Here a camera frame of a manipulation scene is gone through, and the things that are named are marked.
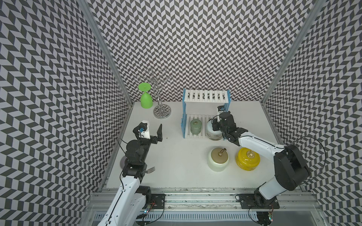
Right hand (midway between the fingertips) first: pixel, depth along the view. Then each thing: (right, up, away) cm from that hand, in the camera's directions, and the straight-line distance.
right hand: (215, 120), depth 89 cm
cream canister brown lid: (0, -21, -10) cm, 24 cm away
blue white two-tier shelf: (-7, +12, +19) cm, 23 cm away
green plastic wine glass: (-44, +12, 0) cm, 46 cm away
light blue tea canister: (-1, -9, -5) cm, 10 cm away
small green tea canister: (-12, -4, +4) cm, 13 cm away
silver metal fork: (-40, -29, -8) cm, 50 cm away
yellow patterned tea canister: (+17, -22, -9) cm, 29 cm away
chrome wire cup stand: (-39, +6, +24) cm, 46 cm away
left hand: (-36, -1, -15) cm, 39 cm away
